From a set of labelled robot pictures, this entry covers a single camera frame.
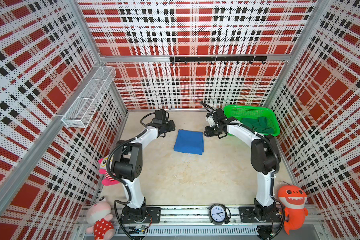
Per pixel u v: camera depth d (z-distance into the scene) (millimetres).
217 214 718
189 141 989
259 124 1097
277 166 540
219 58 886
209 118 902
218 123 731
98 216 692
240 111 1182
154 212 760
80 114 930
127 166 506
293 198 717
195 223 733
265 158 539
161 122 765
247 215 730
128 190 555
